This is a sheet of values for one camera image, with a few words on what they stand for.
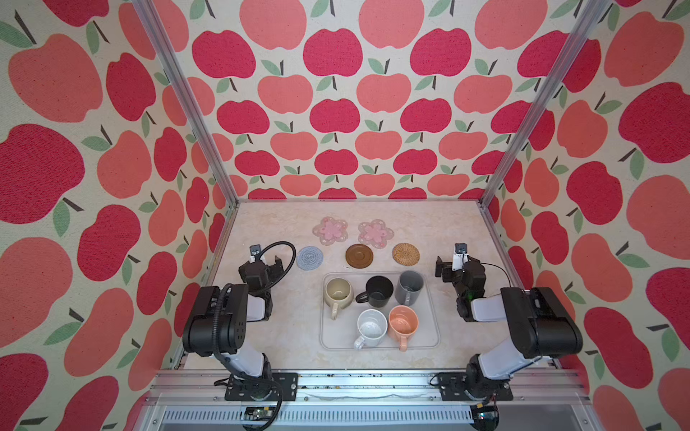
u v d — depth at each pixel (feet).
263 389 2.22
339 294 2.96
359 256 3.34
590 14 2.28
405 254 3.41
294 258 2.51
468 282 2.39
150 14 2.28
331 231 3.66
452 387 2.41
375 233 3.63
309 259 3.33
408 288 2.98
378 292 2.95
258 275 2.40
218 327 1.47
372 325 2.75
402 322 2.77
